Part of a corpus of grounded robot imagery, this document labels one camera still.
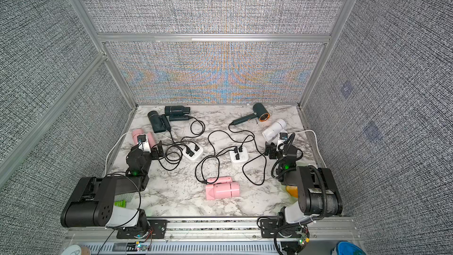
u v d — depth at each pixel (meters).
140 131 1.01
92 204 0.44
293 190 0.78
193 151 0.93
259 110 1.15
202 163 0.86
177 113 1.08
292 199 0.80
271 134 1.00
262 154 0.95
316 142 1.00
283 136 0.80
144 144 0.75
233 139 1.03
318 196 0.44
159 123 1.06
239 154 0.90
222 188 0.80
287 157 0.70
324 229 0.75
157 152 0.84
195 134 1.05
